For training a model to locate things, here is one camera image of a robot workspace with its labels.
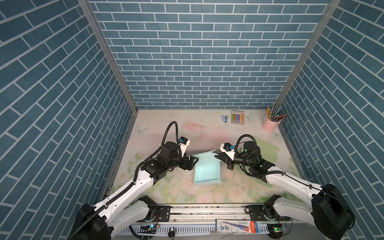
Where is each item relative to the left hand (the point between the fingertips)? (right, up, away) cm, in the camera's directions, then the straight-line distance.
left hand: (193, 157), depth 78 cm
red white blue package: (+27, -31, -8) cm, 41 cm away
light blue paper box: (+8, -9, +9) cm, 15 cm away
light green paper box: (+50, -1, +22) cm, 55 cm away
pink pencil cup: (+52, +16, +26) cm, 61 cm away
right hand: (+12, +2, 0) cm, 12 cm away
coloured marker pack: (+33, +22, +37) cm, 54 cm away
